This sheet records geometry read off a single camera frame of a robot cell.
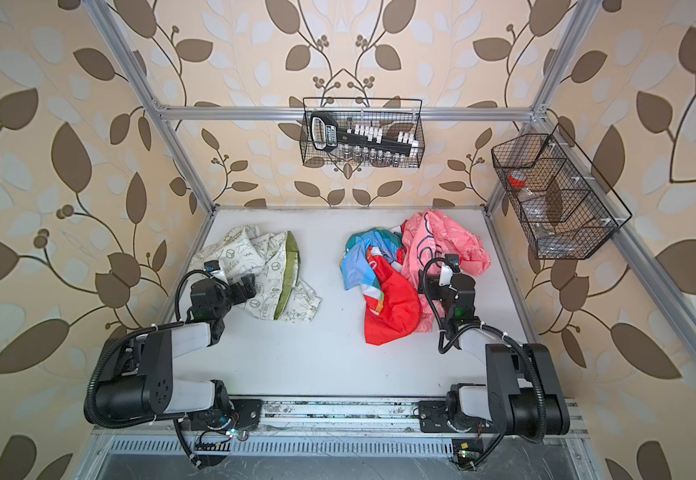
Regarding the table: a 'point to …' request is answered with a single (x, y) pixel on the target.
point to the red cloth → (401, 308)
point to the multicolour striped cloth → (357, 269)
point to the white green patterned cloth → (272, 261)
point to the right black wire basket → (555, 196)
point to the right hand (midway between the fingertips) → (438, 273)
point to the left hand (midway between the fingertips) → (239, 276)
